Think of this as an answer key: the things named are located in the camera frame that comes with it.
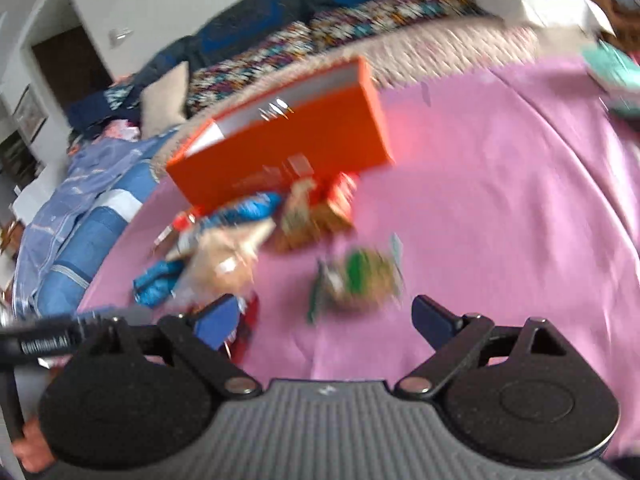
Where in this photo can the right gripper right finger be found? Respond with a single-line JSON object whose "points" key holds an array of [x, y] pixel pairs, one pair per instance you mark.
{"points": [[457, 341]]}

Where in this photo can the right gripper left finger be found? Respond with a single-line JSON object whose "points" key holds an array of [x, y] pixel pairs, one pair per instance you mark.
{"points": [[197, 338]]}

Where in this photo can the person hand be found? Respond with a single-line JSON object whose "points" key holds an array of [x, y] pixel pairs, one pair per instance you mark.
{"points": [[32, 450]]}

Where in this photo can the blue Oreo packet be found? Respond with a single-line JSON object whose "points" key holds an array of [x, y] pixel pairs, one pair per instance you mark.
{"points": [[156, 285]]}

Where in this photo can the clear nut snack bag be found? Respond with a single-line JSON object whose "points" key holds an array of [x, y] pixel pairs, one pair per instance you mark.
{"points": [[222, 264]]}

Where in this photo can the green white snack packet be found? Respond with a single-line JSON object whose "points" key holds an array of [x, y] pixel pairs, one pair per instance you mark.
{"points": [[362, 281]]}

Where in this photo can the long orange cracker packet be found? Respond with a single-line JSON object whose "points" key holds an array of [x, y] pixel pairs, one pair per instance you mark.
{"points": [[182, 222]]}

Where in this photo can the blue small snack packet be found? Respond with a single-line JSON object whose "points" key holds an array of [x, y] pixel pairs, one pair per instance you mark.
{"points": [[260, 206]]}

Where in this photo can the blue striped blanket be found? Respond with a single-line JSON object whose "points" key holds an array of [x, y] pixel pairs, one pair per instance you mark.
{"points": [[70, 236]]}

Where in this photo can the pink tablecloth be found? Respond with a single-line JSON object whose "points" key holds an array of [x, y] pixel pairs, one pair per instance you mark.
{"points": [[513, 196]]}

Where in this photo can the red orange biscuit packet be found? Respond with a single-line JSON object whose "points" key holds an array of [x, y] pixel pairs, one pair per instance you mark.
{"points": [[316, 210]]}

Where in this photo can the cream pillow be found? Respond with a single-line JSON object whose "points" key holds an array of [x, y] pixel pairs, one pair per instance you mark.
{"points": [[162, 103]]}

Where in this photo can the orange cardboard box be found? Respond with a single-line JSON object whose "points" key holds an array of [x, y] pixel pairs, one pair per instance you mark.
{"points": [[314, 126]]}

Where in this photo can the floral cushion left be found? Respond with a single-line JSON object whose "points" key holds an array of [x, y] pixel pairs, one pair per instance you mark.
{"points": [[250, 72]]}

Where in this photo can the floral cushion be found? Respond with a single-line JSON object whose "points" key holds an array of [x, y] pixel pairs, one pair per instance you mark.
{"points": [[335, 28], [250, 72]]}

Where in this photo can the beige quilted sofa cover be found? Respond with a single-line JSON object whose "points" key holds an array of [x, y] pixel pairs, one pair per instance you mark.
{"points": [[396, 59]]}

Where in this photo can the teal box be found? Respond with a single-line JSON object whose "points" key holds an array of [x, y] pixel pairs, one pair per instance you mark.
{"points": [[614, 71]]}

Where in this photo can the floral cushion right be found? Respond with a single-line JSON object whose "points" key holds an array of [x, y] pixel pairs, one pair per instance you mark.
{"points": [[335, 28]]}

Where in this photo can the white cloth covered table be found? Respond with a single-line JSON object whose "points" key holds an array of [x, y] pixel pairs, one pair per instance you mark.
{"points": [[583, 14]]}

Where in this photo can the framed wall picture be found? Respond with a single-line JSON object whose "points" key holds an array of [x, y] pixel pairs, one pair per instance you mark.
{"points": [[29, 115]]}

